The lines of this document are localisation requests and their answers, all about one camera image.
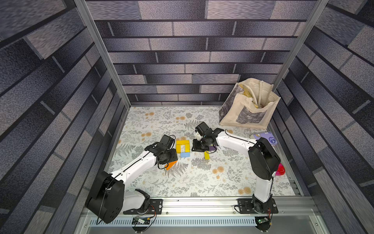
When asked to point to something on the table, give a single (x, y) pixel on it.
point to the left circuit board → (139, 220)
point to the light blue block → (185, 154)
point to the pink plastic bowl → (280, 170)
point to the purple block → (212, 148)
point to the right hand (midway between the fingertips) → (191, 149)
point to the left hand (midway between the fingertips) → (175, 156)
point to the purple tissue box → (267, 135)
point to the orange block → (170, 165)
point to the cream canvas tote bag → (250, 104)
